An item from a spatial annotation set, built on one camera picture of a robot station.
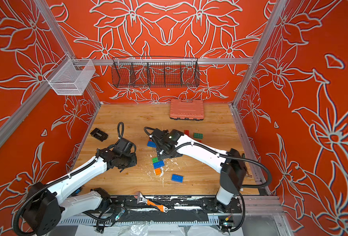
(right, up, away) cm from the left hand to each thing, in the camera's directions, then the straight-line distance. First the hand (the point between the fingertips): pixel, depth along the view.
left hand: (137, 160), depth 83 cm
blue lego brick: (+7, +8, +9) cm, 14 cm away
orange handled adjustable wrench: (+4, -18, -8) cm, 20 cm away
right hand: (+17, +5, -5) cm, 18 cm away
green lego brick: (+10, -1, +3) cm, 11 cm away
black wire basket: (+8, +56, +17) cm, 59 cm away
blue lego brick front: (+23, -9, -2) cm, 25 cm away
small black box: (-31, +13, +17) cm, 38 cm away
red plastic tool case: (+34, +31, +30) cm, 55 cm away
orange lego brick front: (+12, -7, 0) cm, 14 cm away
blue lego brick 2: (+12, -3, 0) cm, 13 cm away
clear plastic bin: (-45, +51, +9) cm, 69 cm away
